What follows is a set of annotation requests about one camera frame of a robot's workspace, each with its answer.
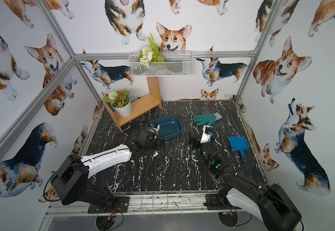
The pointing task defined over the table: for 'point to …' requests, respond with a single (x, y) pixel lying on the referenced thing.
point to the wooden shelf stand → (140, 105)
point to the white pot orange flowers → (121, 101)
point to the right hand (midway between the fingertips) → (201, 128)
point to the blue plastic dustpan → (239, 143)
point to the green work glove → (207, 119)
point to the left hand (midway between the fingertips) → (161, 135)
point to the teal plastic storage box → (169, 126)
